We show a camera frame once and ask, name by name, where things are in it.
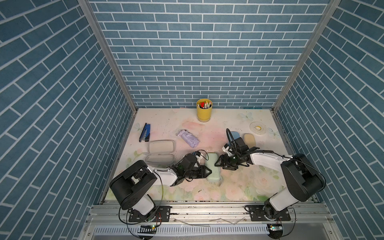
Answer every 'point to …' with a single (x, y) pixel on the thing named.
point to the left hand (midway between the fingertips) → (212, 175)
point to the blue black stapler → (145, 134)
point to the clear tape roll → (257, 128)
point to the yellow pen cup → (204, 114)
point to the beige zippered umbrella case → (249, 140)
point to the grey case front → (215, 175)
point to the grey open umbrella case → (161, 153)
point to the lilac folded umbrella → (188, 137)
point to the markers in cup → (205, 105)
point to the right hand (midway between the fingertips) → (220, 166)
